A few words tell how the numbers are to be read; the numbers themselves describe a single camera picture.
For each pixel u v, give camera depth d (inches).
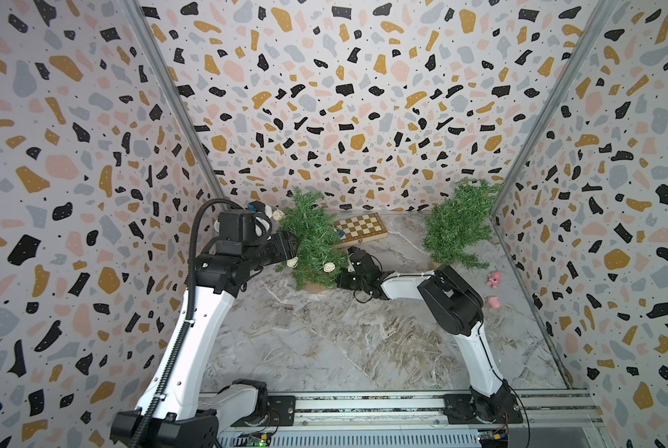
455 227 32.1
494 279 39.2
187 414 15.0
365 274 32.1
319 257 31.4
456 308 22.3
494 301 37.1
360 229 44.6
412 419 28.8
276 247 23.9
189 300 16.4
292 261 30.8
